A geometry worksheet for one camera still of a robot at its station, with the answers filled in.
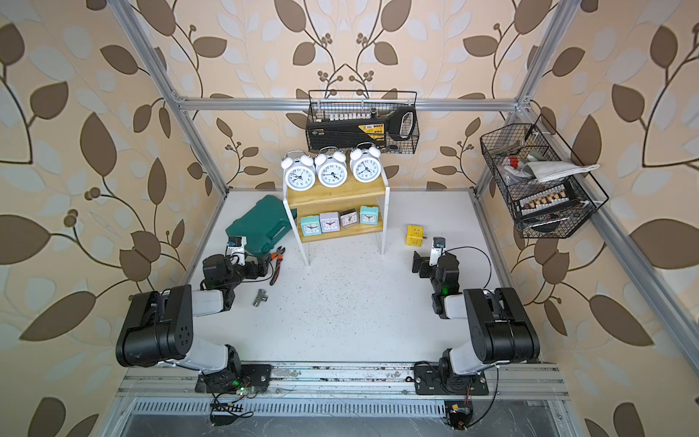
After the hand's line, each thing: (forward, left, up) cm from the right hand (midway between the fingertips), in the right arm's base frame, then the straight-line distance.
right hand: (431, 252), depth 94 cm
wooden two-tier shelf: (+3, +27, +27) cm, 38 cm away
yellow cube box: (+8, +4, 0) cm, 9 cm away
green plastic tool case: (+16, +62, -1) cm, 64 cm away
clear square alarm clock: (+5, +28, +14) cm, 32 cm away
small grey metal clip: (-13, +58, -4) cm, 60 cm away
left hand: (+1, +61, +2) cm, 61 cm away
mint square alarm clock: (+3, +40, +14) cm, 43 cm away
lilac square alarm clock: (+3, +34, +14) cm, 37 cm away
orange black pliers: (+3, +55, -4) cm, 55 cm away
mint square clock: (+6, +22, +14) cm, 26 cm away
